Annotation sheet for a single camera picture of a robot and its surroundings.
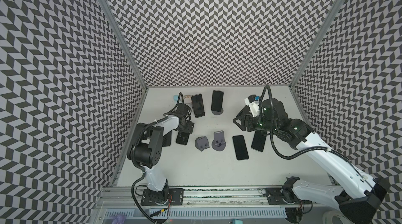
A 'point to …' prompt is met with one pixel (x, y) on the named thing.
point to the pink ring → (187, 99)
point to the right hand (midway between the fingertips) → (237, 125)
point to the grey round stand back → (217, 112)
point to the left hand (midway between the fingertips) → (185, 128)
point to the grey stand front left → (201, 143)
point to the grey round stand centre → (219, 144)
